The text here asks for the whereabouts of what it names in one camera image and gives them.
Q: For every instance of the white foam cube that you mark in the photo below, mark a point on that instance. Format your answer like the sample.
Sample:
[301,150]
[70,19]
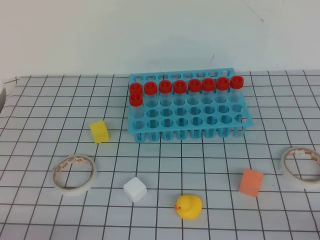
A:
[135,189]

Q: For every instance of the right white tape roll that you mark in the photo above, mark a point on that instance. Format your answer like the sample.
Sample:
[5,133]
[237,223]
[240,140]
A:
[307,184]

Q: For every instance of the white tape roll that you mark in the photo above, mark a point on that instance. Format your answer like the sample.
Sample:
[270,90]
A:
[307,184]
[74,159]

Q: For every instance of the yellow foam cube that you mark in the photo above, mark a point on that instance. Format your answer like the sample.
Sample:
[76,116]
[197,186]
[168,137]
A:
[99,132]

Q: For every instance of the white checkered cloth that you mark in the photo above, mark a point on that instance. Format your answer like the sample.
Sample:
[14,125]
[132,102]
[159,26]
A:
[47,118]

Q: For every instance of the left white tape roll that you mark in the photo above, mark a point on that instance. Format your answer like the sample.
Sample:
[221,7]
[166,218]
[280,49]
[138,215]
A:
[74,159]

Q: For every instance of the yellow rubber duck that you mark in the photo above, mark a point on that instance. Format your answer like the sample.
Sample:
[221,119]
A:
[188,207]

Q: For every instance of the red capped tube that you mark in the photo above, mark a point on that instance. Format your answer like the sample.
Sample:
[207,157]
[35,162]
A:
[208,87]
[194,89]
[136,88]
[165,91]
[137,105]
[180,88]
[222,87]
[150,93]
[236,85]

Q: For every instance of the blue tube rack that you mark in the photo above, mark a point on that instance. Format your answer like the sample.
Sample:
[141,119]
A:
[187,120]

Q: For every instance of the orange foam cube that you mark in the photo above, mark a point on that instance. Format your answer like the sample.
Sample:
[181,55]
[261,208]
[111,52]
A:
[251,182]

